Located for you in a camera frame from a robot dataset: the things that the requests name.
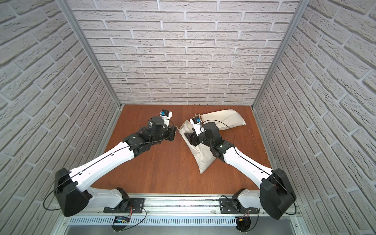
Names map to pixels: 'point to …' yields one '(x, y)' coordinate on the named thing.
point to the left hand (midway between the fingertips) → (175, 123)
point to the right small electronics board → (243, 223)
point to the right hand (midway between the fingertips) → (185, 133)
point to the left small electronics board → (120, 223)
